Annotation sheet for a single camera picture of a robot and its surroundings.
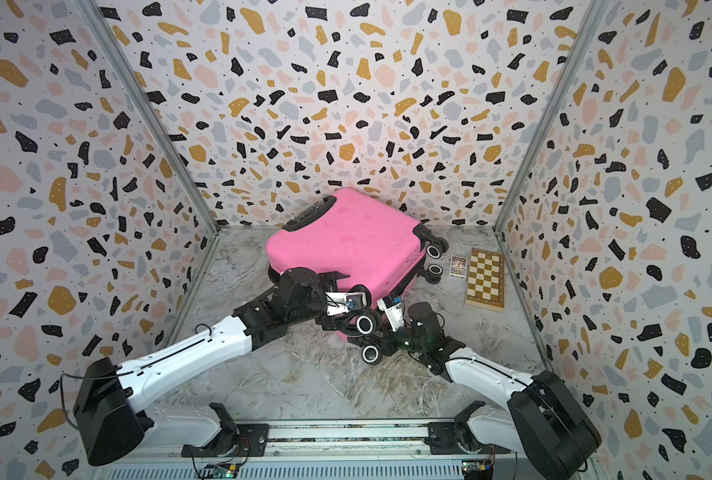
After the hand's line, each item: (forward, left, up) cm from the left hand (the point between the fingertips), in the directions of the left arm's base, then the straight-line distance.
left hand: (350, 287), depth 76 cm
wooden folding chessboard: (+17, -45, -21) cm, 53 cm away
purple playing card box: (+23, -37, -22) cm, 49 cm away
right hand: (-7, -5, -12) cm, 15 cm away
